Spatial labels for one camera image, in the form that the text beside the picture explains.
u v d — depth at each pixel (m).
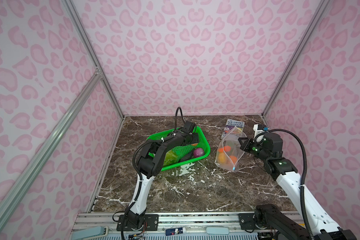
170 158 0.86
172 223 0.75
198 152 0.93
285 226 0.53
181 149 1.00
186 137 0.77
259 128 0.68
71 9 0.69
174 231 0.69
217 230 0.68
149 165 0.58
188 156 0.93
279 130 0.66
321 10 0.70
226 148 0.90
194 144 0.98
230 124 1.12
